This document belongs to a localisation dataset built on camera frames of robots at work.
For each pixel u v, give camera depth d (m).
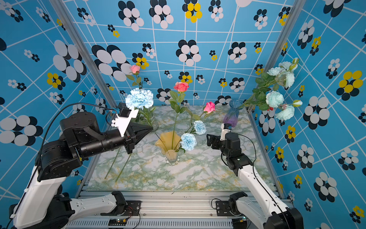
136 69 0.87
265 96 0.65
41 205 0.36
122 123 0.38
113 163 0.89
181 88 0.72
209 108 0.62
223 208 0.72
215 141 0.70
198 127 0.64
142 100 0.36
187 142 0.57
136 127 0.45
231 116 1.12
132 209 0.73
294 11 0.69
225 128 0.69
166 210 0.74
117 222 0.72
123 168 0.88
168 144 0.83
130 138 0.39
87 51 0.87
